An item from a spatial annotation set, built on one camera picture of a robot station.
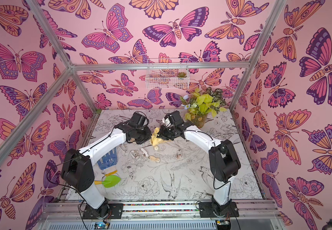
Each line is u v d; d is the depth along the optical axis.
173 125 0.77
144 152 0.92
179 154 0.94
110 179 0.83
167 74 0.95
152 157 0.92
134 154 0.95
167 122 0.84
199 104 0.93
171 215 0.73
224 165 0.48
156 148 0.97
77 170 0.45
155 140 0.84
